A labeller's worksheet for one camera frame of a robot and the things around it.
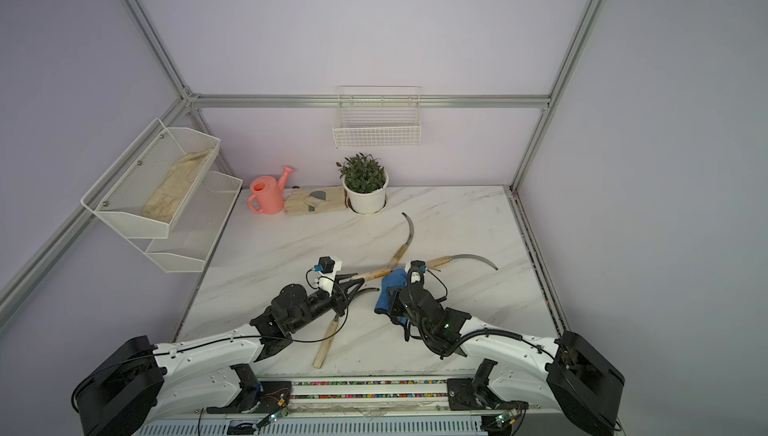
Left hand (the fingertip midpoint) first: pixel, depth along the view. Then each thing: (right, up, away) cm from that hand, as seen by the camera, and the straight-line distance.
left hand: (360, 281), depth 78 cm
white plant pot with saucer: (-2, +22, +30) cm, 37 cm away
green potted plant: (-2, +32, +24) cm, 40 cm away
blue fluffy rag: (+8, 0, +3) cm, 9 cm away
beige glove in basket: (-51, +21, -2) cm, 55 cm away
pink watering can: (-36, +25, +30) cm, 53 cm away
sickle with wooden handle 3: (+24, +2, +21) cm, 32 cm away
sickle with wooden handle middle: (+4, +2, +3) cm, 5 cm away
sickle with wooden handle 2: (+12, +6, +24) cm, 27 cm away
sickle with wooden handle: (-11, -22, 0) cm, 25 cm away
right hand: (+8, -5, +5) cm, 11 cm away
